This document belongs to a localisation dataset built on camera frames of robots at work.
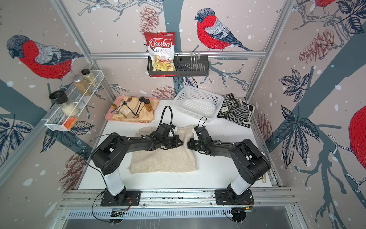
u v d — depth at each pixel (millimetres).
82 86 757
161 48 826
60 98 639
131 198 731
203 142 727
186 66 1069
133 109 1141
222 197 728
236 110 1029
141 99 1206
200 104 1180
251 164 462
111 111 1138
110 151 526
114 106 1143
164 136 765
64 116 712
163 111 776
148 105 1076
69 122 657
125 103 1180
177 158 858
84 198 761
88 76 808
